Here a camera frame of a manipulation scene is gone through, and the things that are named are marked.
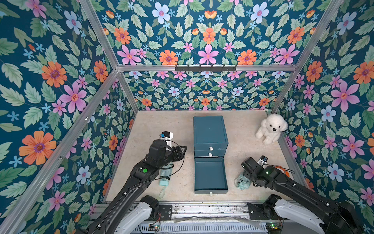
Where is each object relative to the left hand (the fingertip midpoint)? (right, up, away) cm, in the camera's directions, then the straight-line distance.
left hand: (185, 147), depth 73 cm
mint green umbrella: (+32, -21, +7) cm, 38 cm away
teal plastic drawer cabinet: (+13, +2, +4) cm, 14 cm away
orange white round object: (+59, -17, +11) cm, 62 cm away
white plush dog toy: (+52, +9, +17) cm, 56 cm away
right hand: (+36, -17, +10) cm, 40 cm away
